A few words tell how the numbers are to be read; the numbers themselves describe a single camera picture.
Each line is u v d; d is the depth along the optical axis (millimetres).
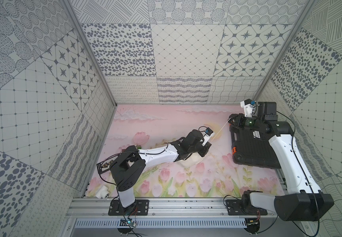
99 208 749
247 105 664
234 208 729
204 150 730
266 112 545
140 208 732
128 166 488
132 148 498
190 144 648
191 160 798
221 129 1076
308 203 368
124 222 704
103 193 761
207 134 714
